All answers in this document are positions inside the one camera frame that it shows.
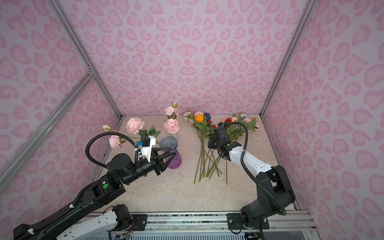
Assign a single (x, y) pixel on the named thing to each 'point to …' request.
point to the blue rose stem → (209, 116)
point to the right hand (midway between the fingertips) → (212, 139)
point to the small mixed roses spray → (236, 130)
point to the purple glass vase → (171, 142)
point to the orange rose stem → (199, 118)
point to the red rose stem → (227, 120)
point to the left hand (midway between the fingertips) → (173, 149)
